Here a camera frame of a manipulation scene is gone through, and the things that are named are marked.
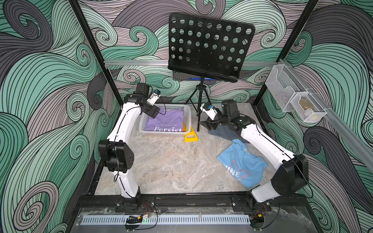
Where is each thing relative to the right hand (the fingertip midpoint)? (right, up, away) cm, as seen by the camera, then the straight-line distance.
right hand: (207, 115), depth 82 cm
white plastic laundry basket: (-11, +3, +24) cm, 27 cm away
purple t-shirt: (-25, -3, +22) cm, 33 cm away
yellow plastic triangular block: (-8, -12, +20) cm, 25 cm away
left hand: (-33, +5, +4) cm, 34 cm away
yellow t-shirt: (-13, -9, +19) cm, 25 cm away
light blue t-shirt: (+24, -31, +4) cm, 40 cm away
